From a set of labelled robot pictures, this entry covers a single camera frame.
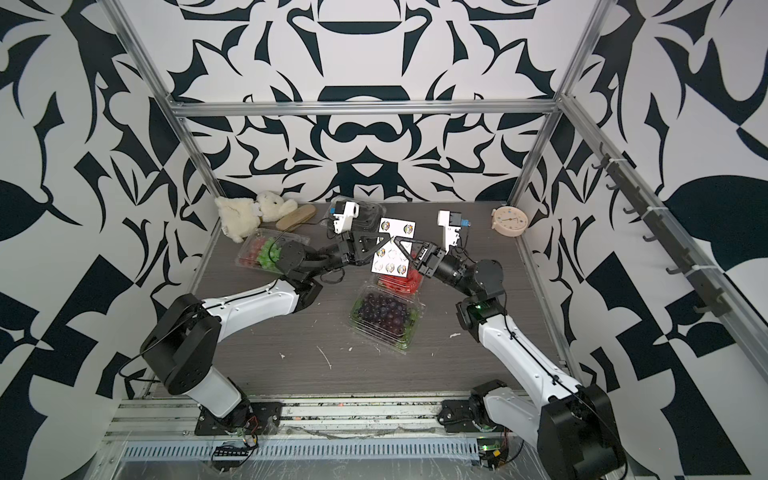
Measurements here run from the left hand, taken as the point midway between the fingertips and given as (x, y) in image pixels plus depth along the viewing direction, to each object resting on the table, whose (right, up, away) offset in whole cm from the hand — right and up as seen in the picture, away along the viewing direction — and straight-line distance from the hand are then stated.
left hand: (385, 235), depth 62 cm
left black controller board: (-38, -53, +11) cm, 66 cm away
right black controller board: (+25, -51, +9) cm, 58 cm away
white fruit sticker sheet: (+1, -5, +2) cm, 6 cm away
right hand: (+2, -2, +1) cm, 3 cm away
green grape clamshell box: (-41, -4, +38) cm, 56 cm away
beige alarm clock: (+46, +5, +50) cm, 68 cm away
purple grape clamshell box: (0, -23, +23) cm, 33 cm away
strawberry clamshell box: (+7, -15, +28) cm, 32 cm away
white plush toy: (-50, +6, +43) cm, 67 cm away
